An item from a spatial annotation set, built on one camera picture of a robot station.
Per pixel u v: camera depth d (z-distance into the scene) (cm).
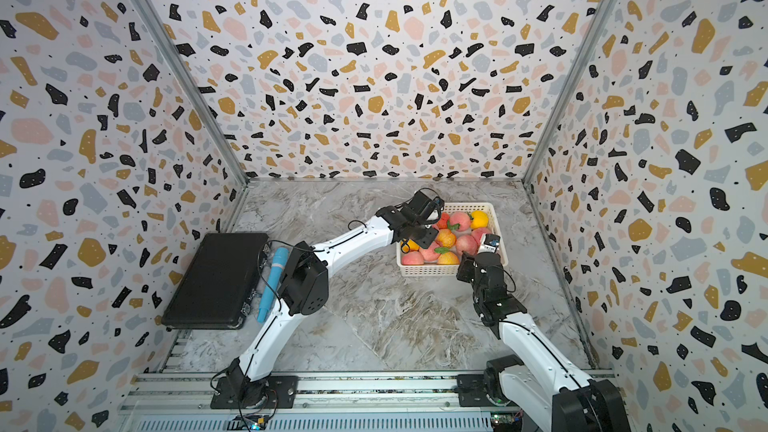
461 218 103
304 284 57
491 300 65
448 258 94
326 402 73
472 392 73
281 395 73
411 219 73
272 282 91
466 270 77
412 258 90
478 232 100
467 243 97
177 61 86
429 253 94
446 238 97
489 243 74
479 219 103
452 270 92
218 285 86
